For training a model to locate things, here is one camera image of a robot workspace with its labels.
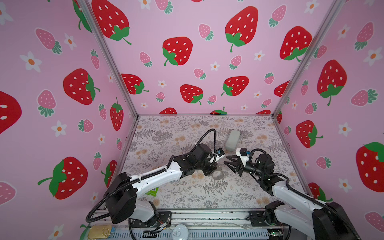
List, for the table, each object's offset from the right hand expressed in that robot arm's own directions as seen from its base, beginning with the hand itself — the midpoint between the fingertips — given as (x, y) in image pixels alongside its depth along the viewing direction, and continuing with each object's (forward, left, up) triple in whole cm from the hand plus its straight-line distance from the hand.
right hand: (226, 160), depth 77 cm
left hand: (-1, +5, -1) cm, 5 cm away
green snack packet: (-16, +39, -15) cm, 45 cm away
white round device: (-33, +19, -11) cm, 40 cm away
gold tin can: (-37, +57, -12) cm, 69 cm away
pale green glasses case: (+23, -6, -13) cm, 27 cm away
